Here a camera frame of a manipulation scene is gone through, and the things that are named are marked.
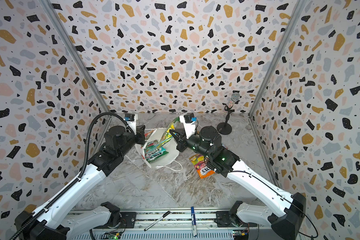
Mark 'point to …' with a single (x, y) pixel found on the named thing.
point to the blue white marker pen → (193, 221)
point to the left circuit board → (113, 235)
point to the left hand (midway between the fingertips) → (143, 123)
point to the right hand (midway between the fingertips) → (169, 128)
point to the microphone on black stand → (226, 127)
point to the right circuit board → (240, 234)
